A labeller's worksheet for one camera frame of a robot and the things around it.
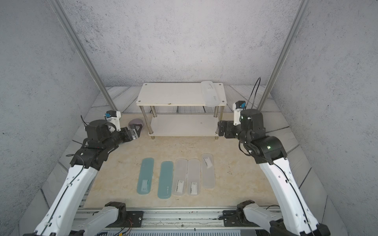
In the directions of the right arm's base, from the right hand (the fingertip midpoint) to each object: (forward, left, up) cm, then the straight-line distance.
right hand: (227, 122), depth 65 cm
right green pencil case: (-18, +31, -36) cm, 51 cm away
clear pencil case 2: (-10, +16, -37) cm, 41 cm away
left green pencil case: (-10, +44, -36) cm, 58 cm away
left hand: (+2, +42, -4) cm, 42 cm away
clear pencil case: (-10, +24, -37) cm, 45 cm away
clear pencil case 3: (+22, +6, -3) cm, 23 cm away
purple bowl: (+30, +58, -32) cm, 73 cm away
